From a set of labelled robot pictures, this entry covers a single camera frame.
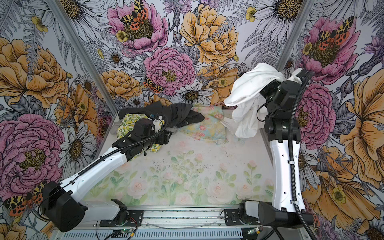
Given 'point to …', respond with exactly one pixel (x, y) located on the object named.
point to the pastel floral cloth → (210, 129)
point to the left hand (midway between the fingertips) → (164, 136)
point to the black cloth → (178, 114)
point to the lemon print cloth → (127, 124)
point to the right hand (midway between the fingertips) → (265, 81)
